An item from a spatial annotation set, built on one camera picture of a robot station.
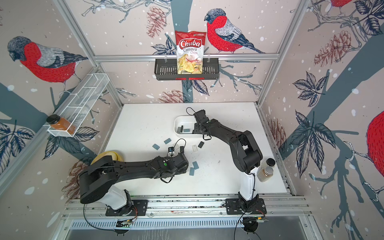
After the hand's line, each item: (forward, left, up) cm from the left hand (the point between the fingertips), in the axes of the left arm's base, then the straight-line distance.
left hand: (183, 166), depth 86 cm
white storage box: (+30, +1, -1) cm, 30 cm away
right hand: (+24, -9, +5) cm, 26 cm away
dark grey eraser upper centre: (+12, +2, -2) cm, 12 cm away
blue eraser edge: (+26, -1, -1) cm, 27 cm away
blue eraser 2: (+14, +19, -2) cm, 23 cm away
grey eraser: (+27, +4, -1) cm, 27 cm away
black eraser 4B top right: (+15, -11, -2) cm, 19 cm away
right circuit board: (-26, -36, -1) cm, 44 cm away
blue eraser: (+18, +11, -2) cm, 21 cm away
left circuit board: (-27, +27, -3) cm, 39 cm away
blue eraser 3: (+1, -7, -2) cm, 8 cm away
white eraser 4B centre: (+12, -7, -2) cm, 14 cm away
